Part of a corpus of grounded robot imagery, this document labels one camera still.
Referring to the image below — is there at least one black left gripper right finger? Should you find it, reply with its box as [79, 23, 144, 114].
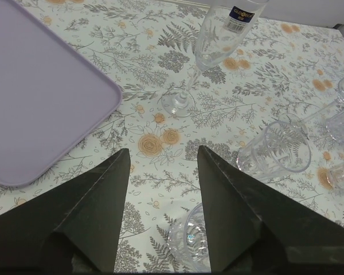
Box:
[197, 146, 344, 273]

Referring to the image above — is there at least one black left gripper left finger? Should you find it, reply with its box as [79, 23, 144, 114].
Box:
[0, 148, 131, 273]

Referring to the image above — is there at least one clear ribbed tumbler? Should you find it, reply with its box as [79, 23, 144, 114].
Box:
[167, 203, 211, 273]

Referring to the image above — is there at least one clear faceted tumbler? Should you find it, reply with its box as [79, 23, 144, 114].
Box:
[236, 115, 312, 182]

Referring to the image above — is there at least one tall plain flute glass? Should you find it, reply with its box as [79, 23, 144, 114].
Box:
[300, 78, 344, 143]

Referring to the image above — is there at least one labelled champagne flute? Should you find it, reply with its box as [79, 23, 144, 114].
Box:
[162, 0, 269, 117]

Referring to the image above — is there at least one lilac plastic tray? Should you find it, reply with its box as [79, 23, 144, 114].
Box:
[0, 1, 122, 187]

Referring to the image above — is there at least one small shot glass right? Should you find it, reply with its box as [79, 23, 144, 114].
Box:
[326, 162, 344, 190]

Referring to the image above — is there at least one floral tablecloth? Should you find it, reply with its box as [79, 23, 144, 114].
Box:
[0, 1, 344, 272]

